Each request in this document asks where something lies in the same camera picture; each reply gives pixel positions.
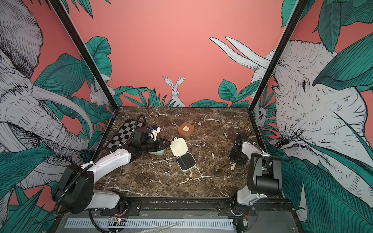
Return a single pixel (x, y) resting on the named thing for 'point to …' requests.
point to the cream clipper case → (186, 161)
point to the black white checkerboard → (124, 134)
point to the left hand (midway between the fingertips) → (170, 142)
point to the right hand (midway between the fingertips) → (233, 157)
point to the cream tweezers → (232, 167)
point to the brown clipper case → (186, 129)
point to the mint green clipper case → (158, 152)
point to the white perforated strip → (153, 223)
